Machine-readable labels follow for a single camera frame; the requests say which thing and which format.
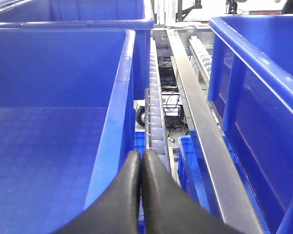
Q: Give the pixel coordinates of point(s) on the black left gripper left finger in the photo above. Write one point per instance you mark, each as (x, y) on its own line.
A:
(122, 200)

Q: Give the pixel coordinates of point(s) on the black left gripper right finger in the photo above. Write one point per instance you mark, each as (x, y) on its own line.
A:
(161, 202)

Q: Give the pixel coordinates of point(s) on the black castor wheel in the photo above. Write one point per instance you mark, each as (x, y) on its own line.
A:
(139, 117)

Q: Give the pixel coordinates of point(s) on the white electronics box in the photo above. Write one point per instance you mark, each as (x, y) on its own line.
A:
(173, 112)

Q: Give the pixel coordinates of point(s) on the steel rack on castors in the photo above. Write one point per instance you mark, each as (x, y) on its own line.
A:
(197, 109)

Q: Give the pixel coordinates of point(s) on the row of blue bins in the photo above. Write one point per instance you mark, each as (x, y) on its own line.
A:
(51, 122)

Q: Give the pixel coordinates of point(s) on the black electronics box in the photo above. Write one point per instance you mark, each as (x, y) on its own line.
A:
(167, 73)

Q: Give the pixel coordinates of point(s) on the black metal stand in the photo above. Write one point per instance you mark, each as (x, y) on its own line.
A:
(183, 14)

